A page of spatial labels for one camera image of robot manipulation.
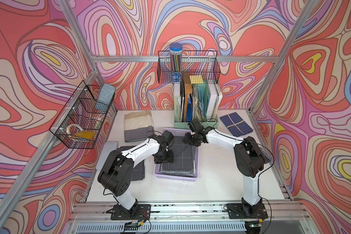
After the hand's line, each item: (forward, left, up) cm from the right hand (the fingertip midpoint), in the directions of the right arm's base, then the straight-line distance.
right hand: (187, 144), depth 95 cm
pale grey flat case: (+2, +54, -2) cm, 54 cm away
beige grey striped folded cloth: (+18, +36, -1) cm, 40 cm away
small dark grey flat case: (-5, -54, -9) cm, 55 cm away
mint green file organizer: (+18, +6, +1) cm, 19 cm away
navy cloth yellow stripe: (+21, -39, -3) cm, 44 cm away
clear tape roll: (-8, +57, +31) cm, 66 cm away
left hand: (-12, +12, 0) cm, 17 cm away
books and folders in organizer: (+20, -10, +20) cm, 30 cm away
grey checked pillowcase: (-10, +3, +1) cm, 10 cm away
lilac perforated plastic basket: (+9, +6, +1) cm, 11 cm away
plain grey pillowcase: (-19, -1, -3) cm, 19 cm away
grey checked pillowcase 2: (-17, +31, -2) cm, 35 cm away
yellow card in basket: (-10, +49, +28) cm, 57 cm away
